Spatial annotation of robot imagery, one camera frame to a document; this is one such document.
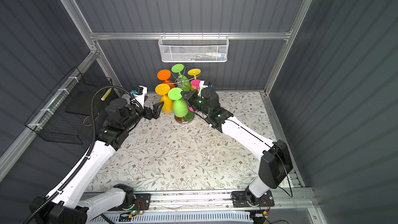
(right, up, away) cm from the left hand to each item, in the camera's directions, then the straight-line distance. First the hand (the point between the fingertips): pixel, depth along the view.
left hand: (154, 99), depth 71 cm
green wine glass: (+11, -3, +8) cm, 14 cm away
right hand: (+12, +3, 0) cm, 12 cm away
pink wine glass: (+19, +8, +8) cm, 22 cm away
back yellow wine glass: (+18, +16, +15) cm, 29 cm away
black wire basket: (-42, -8, 0) cm, 43 cm away
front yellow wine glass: (+3, +5, +7) cm, 9 cm away
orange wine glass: (+2, +14, +13) cm, 19 cm away
